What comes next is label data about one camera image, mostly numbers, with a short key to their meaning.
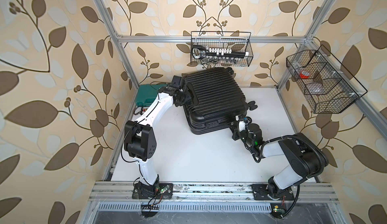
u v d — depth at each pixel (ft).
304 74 2.66
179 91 2.37
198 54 2.85
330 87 2.37
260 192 2.41
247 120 2.59
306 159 1.51
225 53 2.65
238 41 2.99
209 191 2.47
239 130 2.68
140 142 1.58
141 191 2.25
